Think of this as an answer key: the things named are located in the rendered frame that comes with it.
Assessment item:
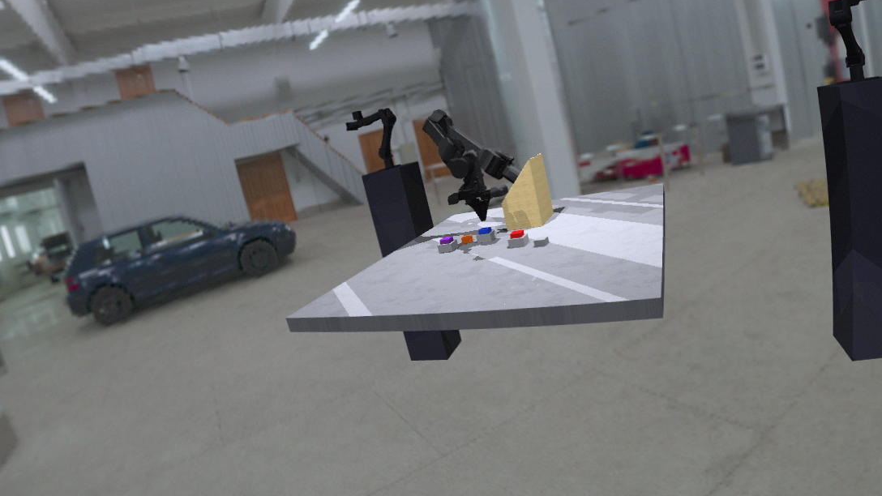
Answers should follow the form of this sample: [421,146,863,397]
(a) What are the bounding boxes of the blue button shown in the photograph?
[476,227,497,243]

